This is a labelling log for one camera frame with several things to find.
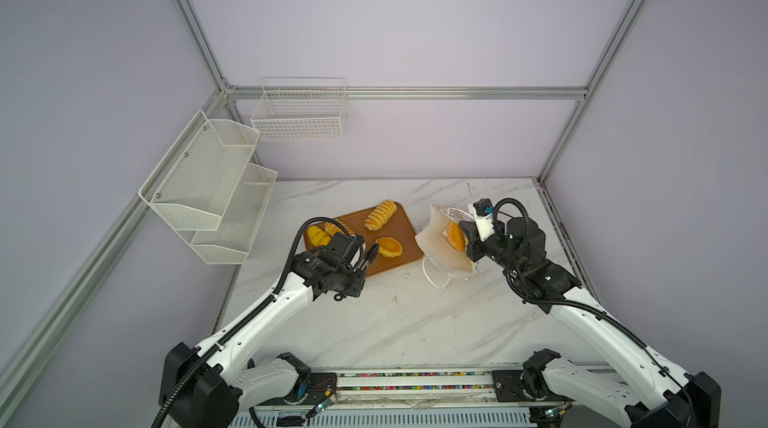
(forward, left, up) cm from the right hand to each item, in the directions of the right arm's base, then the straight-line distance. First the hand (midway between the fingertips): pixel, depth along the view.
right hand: (460, 221), depth 74 cm
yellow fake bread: (+6, +19, -22) cm, 29 cm away
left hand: (-11, +28, -14) cm, 33 cm away
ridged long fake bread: (+20, +23, -22) cm, 37 cm away
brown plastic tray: (+9, +16, -22) cm, 29 cm away
